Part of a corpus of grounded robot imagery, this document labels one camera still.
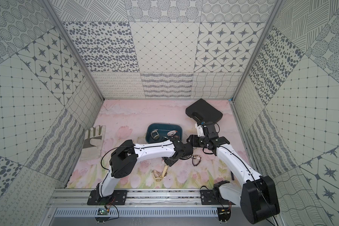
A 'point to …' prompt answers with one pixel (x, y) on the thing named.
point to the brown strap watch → (156, 137)
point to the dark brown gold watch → (195, 157)
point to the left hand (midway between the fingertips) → (169, 161)
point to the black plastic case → (202, 110)
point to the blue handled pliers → (232, 175)
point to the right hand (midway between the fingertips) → (192, 142)
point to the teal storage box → (163, 128)
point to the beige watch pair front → (158, 175)
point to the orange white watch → (172, 133)
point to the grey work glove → (92, 145)
